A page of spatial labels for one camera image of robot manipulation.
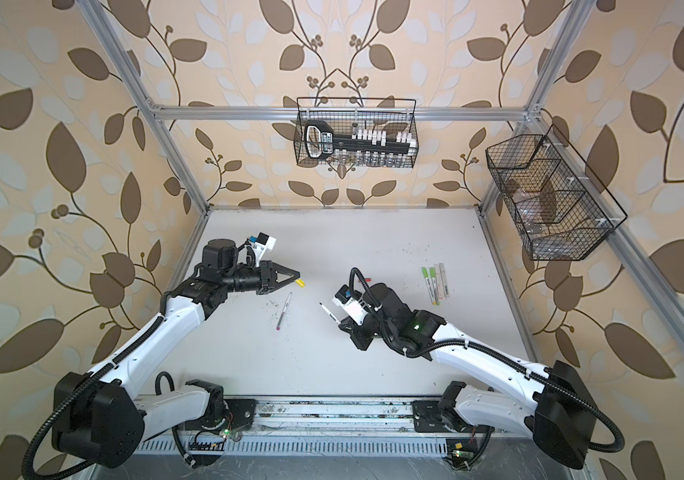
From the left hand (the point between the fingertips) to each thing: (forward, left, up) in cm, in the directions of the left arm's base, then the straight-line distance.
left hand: (299, 276), depth 73 cm
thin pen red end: (-3, +9, -24) cm, 26 cm away
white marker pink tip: (+15, -44, -23) cm, 51 cm away
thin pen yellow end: (-7, -8, -7) cm, 12 cm away
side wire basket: (+15, -64, +11) cm, 67 cm away
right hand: (-8, -11, -10) cm, 17 cm away
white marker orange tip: (+14, -43, -24) cm, 51 cm away
